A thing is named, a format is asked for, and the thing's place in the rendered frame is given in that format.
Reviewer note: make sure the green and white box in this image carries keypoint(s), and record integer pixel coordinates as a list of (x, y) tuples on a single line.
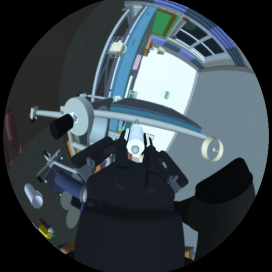
[(133, 94)]

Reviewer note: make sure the window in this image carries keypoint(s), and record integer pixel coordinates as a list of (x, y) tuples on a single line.
[(198, 39)]

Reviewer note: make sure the cream cup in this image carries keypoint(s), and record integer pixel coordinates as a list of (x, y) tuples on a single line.
[(160, 50)]

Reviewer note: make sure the blue bed with grey rails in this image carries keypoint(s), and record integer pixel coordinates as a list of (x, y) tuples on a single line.
[(129, 53)]

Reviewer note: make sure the maroon chair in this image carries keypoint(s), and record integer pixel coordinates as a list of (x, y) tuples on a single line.
[(11, 136)]

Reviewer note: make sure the black release knob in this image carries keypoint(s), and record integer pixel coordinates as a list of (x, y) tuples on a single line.
[(61, 126)]

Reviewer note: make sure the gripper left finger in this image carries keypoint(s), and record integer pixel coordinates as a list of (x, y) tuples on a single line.
[(93, 149)]

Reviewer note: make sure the wooden box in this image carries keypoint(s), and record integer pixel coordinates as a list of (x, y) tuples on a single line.
[(188, 253)]

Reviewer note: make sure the green notice board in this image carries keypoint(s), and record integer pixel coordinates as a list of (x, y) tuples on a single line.
[(162, 22)]

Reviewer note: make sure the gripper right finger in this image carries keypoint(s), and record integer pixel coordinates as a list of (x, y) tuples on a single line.
[(170, 168)]

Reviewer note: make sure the navy blue cylinder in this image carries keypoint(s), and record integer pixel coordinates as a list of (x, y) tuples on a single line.
[(68, 184)]

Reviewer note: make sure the grey brake lever black tips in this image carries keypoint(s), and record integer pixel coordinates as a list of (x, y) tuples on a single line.
[(49, 162)]

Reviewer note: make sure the blue padded panel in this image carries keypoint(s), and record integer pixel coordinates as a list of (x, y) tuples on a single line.
[(148, 109)]

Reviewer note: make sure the grey commode chair frame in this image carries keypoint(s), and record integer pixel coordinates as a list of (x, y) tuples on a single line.
[(100, 127)]

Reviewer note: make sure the cream wheel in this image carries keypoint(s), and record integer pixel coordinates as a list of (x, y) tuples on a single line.
[(205, 152)]

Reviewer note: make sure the wooden locker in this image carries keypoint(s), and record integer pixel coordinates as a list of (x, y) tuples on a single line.
[(147, 47)]

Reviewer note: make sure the white cylinder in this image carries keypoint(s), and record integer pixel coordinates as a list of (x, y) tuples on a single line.
[(33, 195)]

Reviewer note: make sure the small blue green packet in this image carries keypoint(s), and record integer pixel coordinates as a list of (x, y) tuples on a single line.
[(165, 94)]

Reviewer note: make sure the grey bolted plate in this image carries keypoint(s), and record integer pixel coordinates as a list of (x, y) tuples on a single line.
[(52, 174)]

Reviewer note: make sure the long grey tube bar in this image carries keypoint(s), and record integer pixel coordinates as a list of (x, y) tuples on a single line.
[(153, 123)]

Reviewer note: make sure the wooden furniture corner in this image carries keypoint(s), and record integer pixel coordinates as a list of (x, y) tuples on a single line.
[(66, 248)]

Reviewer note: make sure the cream container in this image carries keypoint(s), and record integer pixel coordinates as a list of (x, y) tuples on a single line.
[(117, 47)]

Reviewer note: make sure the brown cylinder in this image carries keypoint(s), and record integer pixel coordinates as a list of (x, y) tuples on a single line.
[(43, 223)]

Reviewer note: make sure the yellow cylinder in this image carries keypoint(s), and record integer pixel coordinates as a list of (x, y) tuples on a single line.
[(45, 232)]

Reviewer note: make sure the grey round ratchet disc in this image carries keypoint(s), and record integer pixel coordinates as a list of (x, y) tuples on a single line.
[(81, 112)]

